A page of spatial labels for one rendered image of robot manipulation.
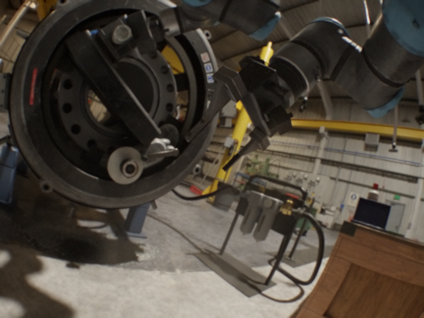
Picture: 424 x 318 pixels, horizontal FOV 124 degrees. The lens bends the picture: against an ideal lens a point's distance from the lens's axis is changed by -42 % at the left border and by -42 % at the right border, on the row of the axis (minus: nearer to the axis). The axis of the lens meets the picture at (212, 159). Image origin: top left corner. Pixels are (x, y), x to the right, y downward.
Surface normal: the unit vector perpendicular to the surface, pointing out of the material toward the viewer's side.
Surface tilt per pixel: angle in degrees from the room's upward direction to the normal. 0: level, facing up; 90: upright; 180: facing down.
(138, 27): 134
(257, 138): 83
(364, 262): 90
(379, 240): 90
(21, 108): 92
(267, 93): 114
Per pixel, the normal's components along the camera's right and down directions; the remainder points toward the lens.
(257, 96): 0.57, 0.60
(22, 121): 0.61, 0.21
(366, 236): -0.67, -0.32
